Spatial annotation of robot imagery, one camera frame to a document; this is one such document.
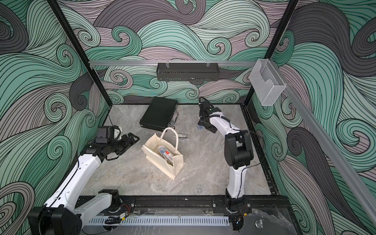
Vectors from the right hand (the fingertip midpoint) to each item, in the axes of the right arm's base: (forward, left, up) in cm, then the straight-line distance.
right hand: (204, 126), depth 96 cm
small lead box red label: (-21, +24, +1) cm, 31 cm away
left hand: (-16, +41, +9) cm, 45 cm away
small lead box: (+4, +2, -7) cm, 8 cm away
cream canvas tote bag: (-26, +29, +17) cm, 42 cm away
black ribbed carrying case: (+13, +32, -4) cm, 35 cm away
